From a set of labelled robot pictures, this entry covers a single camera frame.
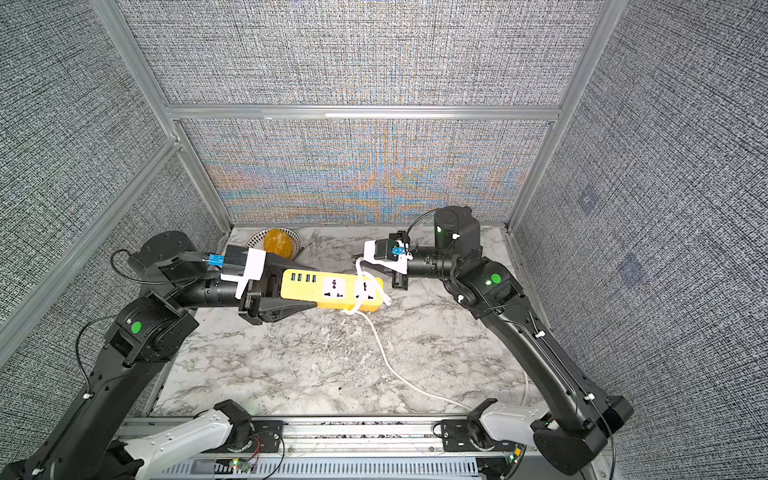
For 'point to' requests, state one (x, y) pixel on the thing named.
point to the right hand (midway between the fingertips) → (361, 245)
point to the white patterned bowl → (296, 243)
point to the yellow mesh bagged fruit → (278, 241)
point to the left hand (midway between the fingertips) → (318, 285)
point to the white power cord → (358, 311)
